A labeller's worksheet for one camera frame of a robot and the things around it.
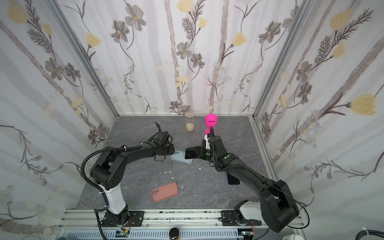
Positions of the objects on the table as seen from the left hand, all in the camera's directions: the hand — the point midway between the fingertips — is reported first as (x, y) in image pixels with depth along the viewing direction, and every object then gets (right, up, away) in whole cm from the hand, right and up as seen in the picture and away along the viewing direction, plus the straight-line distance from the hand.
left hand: (172, 146), depth 98 cm
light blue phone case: (+5, -7, 0) cm, 8 cm away
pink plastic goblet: (+27, +18, +7) cm, 33 cm away
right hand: (+14, +1, -16) cm, 22 cm away
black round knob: (+6, -34, -35) cm, 49 cm away
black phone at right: (+38, -19, -11) cm, 44 cm away
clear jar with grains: (+12, +20, +4) cm, 23 cm away
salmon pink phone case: (-2, -25, -14) cm, 29 cm away
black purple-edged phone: (+14, -5, +2) cm, 15 cm away
